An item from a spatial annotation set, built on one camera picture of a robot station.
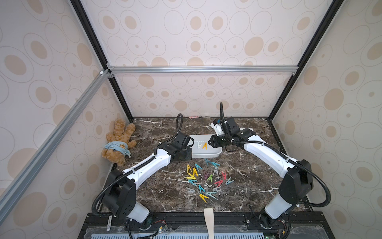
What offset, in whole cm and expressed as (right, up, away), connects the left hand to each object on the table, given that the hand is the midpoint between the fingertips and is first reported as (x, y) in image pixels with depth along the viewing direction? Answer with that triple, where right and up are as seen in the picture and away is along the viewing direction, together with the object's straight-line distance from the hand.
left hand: (194, 154), depth 84 cm
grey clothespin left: (-2, -20, -1) cm, 20 cm away
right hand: (+12, +8, 0) cm, 14 cm away
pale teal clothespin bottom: (+8, -21, -2) cm, 23 cm away
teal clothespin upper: (+2, -9, +8) cm, 12 cm away
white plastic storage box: (+5, +1, +18) cm, 19 cm away
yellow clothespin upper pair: (0, -11, +6) cm, 12 cm away
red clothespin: (+14, -17, +2) cm, 22 cm away
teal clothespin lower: (+4, -19, -1) cm, 19 cm away
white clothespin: (+3, +3, +19) cm, 19 cm away
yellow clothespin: (-1, -14, +3) cm, 14 cm away
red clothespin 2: (+18, -13, +4) cm, 23 cm away
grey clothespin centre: (+13, -11, +6) cm, 18 cm away
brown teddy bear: (-47, +5, +8) cm, 48 cm away
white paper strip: (+45, +15, +31) cm, 56 cm away
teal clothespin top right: (+12, -7, +10) cm, 17 cm away
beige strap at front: (+8, -31, -8) cm, 33 cm away
